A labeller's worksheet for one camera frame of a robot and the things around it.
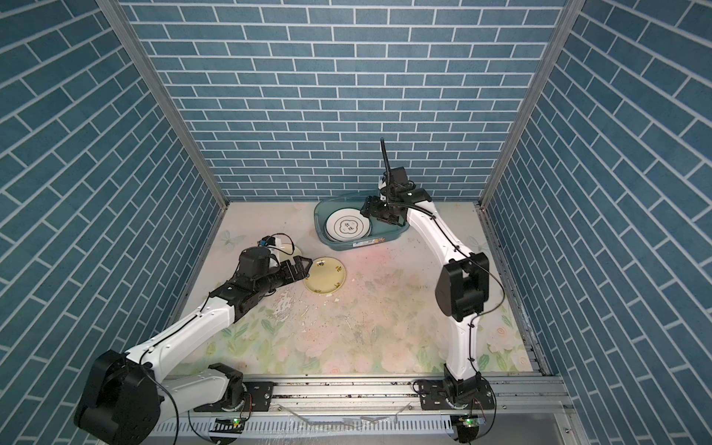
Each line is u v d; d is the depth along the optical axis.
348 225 1.09
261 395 0.74
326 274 0.98
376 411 0.72
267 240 0.75
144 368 0.40
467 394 0.67
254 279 0.63
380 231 1.09
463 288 0.52
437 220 0.59
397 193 0.70
